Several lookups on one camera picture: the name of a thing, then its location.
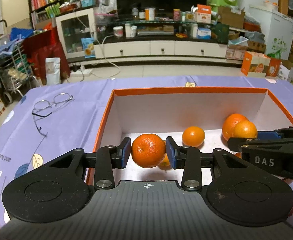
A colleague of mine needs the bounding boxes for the white pouch bag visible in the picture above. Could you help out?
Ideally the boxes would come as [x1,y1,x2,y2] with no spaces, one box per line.
[45,57,61,85]

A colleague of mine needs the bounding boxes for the standing air conditioner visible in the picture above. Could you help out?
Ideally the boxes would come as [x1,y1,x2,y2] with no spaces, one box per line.
[2,0,30,22]

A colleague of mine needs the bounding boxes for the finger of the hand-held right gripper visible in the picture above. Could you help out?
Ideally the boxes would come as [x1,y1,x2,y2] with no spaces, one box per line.
[258,124,293,140]
[228,137,262,153]

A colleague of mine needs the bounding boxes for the brown cardboard box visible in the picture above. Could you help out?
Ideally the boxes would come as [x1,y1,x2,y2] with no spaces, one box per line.
[218,6,245,29]

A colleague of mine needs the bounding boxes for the white television stand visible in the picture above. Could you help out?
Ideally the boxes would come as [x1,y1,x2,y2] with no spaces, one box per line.
[94,21,228,62]

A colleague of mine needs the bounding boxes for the white cable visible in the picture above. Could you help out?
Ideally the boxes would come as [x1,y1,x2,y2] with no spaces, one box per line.
[92,34,121,77]

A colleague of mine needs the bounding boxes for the orange paper bag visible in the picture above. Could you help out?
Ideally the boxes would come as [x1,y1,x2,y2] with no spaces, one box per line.
[266,57,282,77]

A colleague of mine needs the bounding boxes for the blue white tissue box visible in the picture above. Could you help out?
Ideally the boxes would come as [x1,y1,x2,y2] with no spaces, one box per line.
[196,27,212,40]

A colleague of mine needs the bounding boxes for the small mandarin orange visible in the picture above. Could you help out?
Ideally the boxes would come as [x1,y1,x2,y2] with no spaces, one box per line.
[132,134,166,168]
[233,120,258,140]
[158,155,171,169]
[182,126,205,147]

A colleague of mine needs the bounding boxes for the white power strip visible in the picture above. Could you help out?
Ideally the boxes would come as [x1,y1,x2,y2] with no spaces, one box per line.
[70,69,93,77]

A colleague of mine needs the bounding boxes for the blue snack bag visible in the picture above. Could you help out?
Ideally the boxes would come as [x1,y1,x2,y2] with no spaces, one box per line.
[81,37,95,58]

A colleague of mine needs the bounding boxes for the white glass-door cabinet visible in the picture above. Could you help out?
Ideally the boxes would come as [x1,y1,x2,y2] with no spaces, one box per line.
[55,7,97,60]

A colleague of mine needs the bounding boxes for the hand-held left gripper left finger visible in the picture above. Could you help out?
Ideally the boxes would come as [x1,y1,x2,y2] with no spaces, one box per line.
[19,137,131,189]

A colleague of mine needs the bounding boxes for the wire shopping trolley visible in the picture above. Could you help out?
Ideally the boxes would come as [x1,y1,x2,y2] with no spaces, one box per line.
[0,20,37,103]

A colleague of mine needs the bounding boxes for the red gift bag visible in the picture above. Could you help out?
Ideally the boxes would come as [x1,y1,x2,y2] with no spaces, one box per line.
[22,27,71,79]

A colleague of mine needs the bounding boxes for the clear plastic bin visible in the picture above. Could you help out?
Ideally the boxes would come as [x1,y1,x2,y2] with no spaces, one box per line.
[228,36,249,59]

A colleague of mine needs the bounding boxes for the white box green print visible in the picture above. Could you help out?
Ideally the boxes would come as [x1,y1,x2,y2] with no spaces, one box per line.
[278,64,293,83]

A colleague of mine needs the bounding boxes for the dark bookcase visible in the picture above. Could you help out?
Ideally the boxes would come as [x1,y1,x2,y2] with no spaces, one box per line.
[28,0,84,28]

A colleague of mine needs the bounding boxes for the orange fruit carton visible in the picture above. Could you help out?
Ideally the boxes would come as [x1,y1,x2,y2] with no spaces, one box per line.
[241,51,270,78]

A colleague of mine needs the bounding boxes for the orange cardboard box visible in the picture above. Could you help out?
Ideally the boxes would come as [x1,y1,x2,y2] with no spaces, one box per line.
[85,87,293,188]

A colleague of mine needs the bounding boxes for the orange white carton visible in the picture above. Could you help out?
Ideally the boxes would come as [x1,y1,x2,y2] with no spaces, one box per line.
[195,4,212,23]

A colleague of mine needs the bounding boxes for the large orange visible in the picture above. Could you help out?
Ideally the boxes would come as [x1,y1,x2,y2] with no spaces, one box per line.
[222,114,249,140]

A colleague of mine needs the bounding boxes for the dark green bag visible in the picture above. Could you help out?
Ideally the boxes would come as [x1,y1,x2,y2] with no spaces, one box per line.
[211,22,230,43]

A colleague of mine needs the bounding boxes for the purple floral tablecloth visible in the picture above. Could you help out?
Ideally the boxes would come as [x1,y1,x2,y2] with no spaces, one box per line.
[0,76,293,232]

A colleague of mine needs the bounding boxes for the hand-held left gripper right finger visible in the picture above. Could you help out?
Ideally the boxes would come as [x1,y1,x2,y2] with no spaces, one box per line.
[166,136,277,189]

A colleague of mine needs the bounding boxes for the wire-frame eyeglasses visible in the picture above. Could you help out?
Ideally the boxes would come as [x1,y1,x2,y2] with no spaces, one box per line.
[32,93,74,138]

